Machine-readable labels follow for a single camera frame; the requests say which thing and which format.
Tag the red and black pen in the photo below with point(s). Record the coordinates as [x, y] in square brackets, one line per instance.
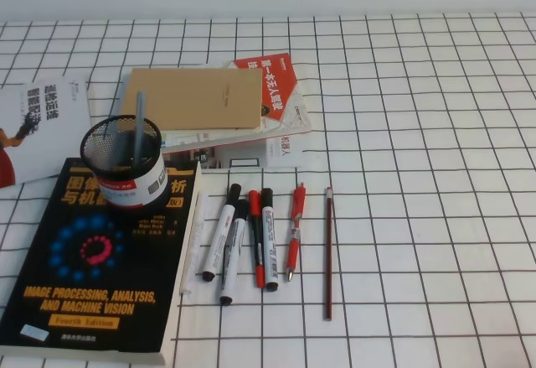
[257, 233]

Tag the black whiteboard marker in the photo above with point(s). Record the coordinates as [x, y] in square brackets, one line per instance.
[234, 251]
[215, 256]
[269, 240]

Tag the white magazine with robot photo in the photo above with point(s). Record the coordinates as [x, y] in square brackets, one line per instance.
[42, 124]

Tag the white clear pen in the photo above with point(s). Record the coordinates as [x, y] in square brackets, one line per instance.
[192, 257]

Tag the black image processing textbook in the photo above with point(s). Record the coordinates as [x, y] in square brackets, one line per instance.
[99, 282]

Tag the red and white book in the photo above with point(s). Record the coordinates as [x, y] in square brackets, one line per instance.
[283, 110]

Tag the black mesh pen holder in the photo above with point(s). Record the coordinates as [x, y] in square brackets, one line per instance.
[107, 150]

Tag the grey pen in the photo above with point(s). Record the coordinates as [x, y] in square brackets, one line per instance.
[140, 120]

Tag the left black whiteboard marker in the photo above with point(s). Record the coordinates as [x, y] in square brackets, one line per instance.
[215, 256]

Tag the right black whiteboard marker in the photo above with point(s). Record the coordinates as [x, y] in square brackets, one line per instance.
[269, 240]

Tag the red retractable gel pen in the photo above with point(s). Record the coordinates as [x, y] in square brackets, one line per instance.
[298, 202]

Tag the brown kraft notebook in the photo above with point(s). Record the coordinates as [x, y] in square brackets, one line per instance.
[196, 98]

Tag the dark red pencil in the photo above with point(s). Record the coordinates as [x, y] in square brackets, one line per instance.
[328, 256]

